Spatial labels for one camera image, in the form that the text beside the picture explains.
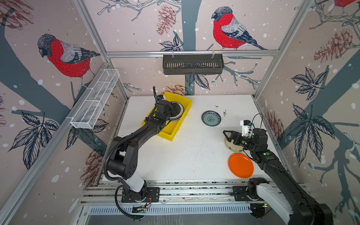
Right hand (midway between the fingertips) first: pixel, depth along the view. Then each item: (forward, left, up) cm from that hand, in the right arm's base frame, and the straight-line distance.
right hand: (228, 131), depth 82 cm
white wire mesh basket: (+19, +79, +16) cm, 82 cm away
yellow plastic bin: (+4, +37, -9) cm, 38 cm away
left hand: (+17, +33, +5) cm, 37 cm away
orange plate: (-15, -8, -14) cm, 22 cm away
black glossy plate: (+8, +30, +8) cm, 32 cm away
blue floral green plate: (+21, +6, -15) cm, 26 cm away
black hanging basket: (+50, +21, +14) cm, 56 cm away
